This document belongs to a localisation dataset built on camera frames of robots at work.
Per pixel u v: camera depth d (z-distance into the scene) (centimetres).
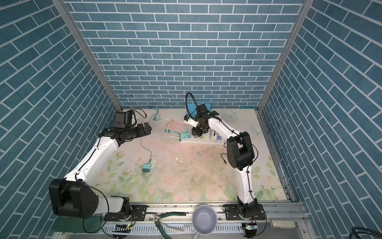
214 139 94
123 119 62
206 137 99
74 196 40
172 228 70
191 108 84
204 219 71
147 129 76
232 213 74
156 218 71
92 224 70
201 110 79
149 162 91
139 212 74
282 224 68
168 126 106
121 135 58
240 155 55
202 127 82
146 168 89
